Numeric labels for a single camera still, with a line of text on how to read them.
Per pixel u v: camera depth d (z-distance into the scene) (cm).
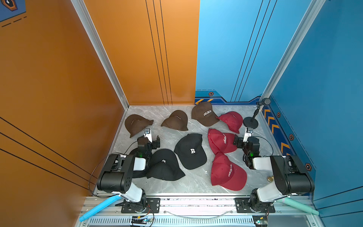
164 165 80
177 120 103
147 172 76
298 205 72
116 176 45
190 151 87
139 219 72
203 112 109
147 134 81
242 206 72
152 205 74
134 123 102
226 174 77
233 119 100
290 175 46
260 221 71
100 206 72
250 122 109
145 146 71
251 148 71
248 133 81
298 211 72
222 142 91
